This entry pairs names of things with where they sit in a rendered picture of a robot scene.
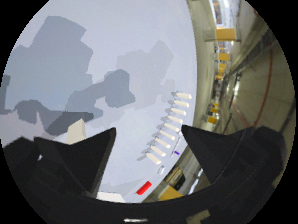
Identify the red rectangular block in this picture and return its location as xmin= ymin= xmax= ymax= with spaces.
xmin=137 ymin=181 xmax=152 ymax=196

